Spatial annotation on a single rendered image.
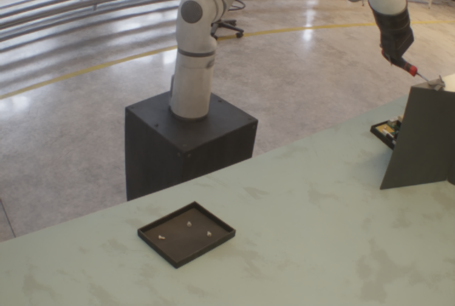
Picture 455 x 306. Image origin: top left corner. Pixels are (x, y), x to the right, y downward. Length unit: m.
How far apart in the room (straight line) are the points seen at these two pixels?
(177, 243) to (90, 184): 1.71
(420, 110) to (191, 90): 0.60
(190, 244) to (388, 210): 0.34
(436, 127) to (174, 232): 0.48
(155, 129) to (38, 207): 1.20
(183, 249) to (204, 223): 0.07
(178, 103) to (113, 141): 1.49
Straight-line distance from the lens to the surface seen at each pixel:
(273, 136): 2.80
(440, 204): 0.86
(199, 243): 0.64
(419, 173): 0.85
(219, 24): 4.14
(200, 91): 1.14
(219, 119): 1.20
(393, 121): 1.01
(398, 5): 0.74
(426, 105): 0.76
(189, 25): 1.07
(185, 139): 1.11
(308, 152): 0.86
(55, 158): 2.51
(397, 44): 0.81
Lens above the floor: 1.46
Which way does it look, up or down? 32 degrees down
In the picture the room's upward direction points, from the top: 8 degrees clockwise
